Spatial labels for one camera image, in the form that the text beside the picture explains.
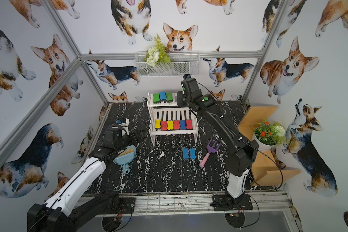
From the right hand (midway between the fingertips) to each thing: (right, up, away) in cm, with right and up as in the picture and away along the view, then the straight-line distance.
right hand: (185, 91), depth 77 cm
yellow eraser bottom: (-9, -19, +13) cm, 25 cm away
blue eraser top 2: (0, -37, +14) cm, 40 cm away
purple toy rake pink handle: (+16, -35, +17) cm, 42 cm away
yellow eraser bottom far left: (-17, -18, +13) cm, 28 cm away
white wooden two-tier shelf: (-12, -15, +18) cm, 26 cm away
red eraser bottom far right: (+2, -19, +13) cm, 23 cm away
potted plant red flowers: (+43, -24, -2) cm, 50 cm away
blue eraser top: (-13, -1, +8) cm, 16 cm away
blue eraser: (+5, -37, +14) cm, 40 cm away
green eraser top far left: (-17, -4, +6) cm, 18 cm away
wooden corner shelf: (+45, -43, +1) cm, 62 cm away
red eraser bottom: (-13, -20, +11) cm, 26 cm away
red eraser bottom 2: (-5, -19, +13) cm, 23 cm away
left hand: (-26, -21, +3) cm, 33 cm away
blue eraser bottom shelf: (-1, -19, +12) cm, 23 cm away
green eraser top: (-9, -2, +8) cm, 12 cm away
